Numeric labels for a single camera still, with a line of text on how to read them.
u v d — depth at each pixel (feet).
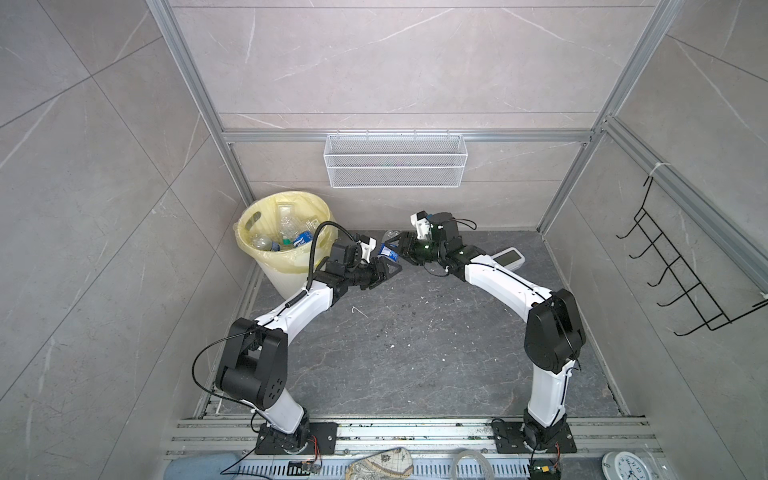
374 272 2.49
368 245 2.66
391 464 2.21
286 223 2.80
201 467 2.21
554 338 1.68
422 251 2.49
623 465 2.21
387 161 3.29
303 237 2.78
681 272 2.22
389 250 2.66
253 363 1.48
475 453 2.24
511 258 3.52
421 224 2.62
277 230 2.89
